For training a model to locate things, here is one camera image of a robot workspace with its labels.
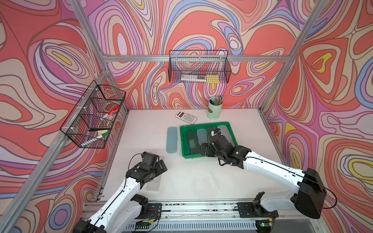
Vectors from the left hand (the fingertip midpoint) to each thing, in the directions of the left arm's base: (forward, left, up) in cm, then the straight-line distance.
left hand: (161, 169), depth 83 cm
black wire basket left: (+15, +36, +24) cm, 46 cm away
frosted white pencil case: (+27, -42, 0) cm, 50 cm away
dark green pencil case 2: (+16, -20, -2) cm, 26 cm away
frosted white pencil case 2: (+26, -26, -2) cm, 36 cm away
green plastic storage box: (+24, -13, -3) cm, 27 cm away
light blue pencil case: (+23, -4, -4) cm, 24 cm away
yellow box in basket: (+47, -31, +30) cm, 64 cm away
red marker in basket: (+20, +26, +26) cm, 42 cm away
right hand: (+7, -27, +9) cm, 29 cm away
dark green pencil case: (+2, -27, +18) cm, 32 cm away
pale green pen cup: (+43, -36, +4) cm, 56 cm away
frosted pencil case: (-8, +3, -4) cm, 9 cm away
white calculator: (+44, -14, -3) cm, 47 cm away
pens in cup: (+47, -38, +12) cm, 61 cm away
